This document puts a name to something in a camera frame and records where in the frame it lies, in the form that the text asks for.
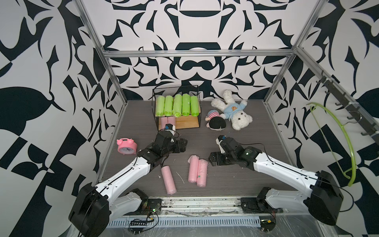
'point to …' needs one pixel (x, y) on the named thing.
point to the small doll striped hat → (216, 120)
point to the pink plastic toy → (127, 146)
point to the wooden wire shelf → (182, 122)
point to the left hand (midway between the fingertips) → (181, 138)
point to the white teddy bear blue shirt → (233, 111)
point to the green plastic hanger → (312, 105)
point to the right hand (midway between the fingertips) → (213, 157)
